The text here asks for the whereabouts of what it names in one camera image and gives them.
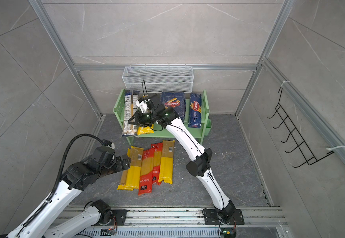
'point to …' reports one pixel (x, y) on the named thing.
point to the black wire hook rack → (297, 151)
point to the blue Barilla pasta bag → (176, 100)
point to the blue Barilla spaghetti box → (195, 121)
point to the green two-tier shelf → (160, 132)
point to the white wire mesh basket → (158, 79)
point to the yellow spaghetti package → (131, 178)
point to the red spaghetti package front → (146, 172)
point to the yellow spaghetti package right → (166, 171)
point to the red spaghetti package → (158, 151)
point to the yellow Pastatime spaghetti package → (144, 130)
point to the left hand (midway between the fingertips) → (125, 160)
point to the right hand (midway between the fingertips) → (131, 122)
